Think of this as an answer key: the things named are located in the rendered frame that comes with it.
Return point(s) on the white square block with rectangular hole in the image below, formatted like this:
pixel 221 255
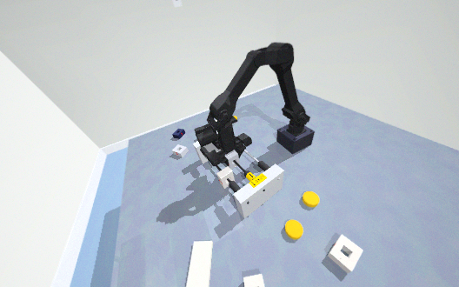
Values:
pixel 346 263

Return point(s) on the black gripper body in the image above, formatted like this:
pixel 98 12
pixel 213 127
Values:
pixel 228 145

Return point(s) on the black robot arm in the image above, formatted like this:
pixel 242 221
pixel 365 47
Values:
pixel 279 57

